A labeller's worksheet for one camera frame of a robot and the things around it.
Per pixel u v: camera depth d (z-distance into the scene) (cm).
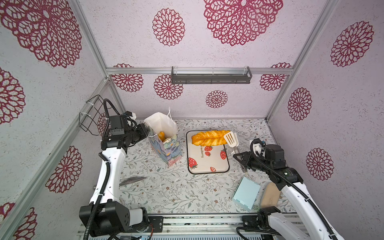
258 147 68
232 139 78
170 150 82
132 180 88
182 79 87
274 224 60
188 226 74
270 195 77
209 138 83
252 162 65
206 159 98
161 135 99
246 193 82
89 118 76
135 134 64
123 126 57
